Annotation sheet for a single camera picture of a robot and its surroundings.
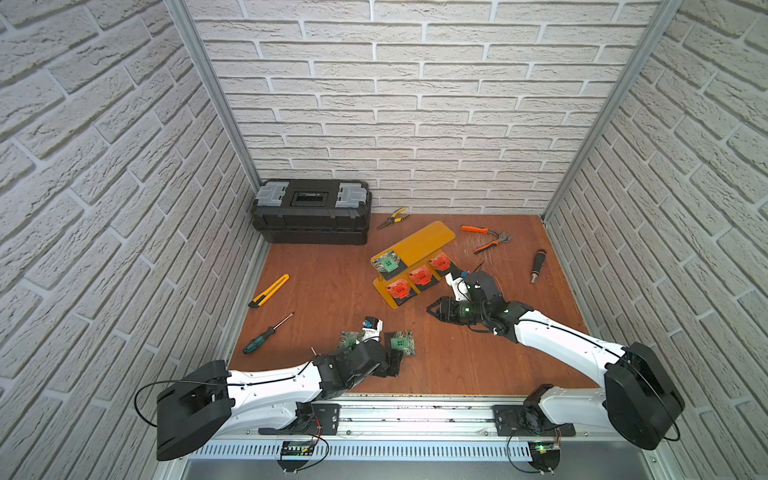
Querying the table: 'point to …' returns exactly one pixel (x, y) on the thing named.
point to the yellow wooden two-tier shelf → (414, 264)
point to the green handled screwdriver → (263, 337)
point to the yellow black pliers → (393, 218)
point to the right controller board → (544, 456)
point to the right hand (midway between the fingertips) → (435, 310)
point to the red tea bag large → (399, 289)
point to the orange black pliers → (502, 236)
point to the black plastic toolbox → (313, 211)
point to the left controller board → (295, 448)
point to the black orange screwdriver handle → (538, 262)
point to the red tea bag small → (421, 275)
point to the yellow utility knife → (257, 301)
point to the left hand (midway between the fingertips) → (394, 350)
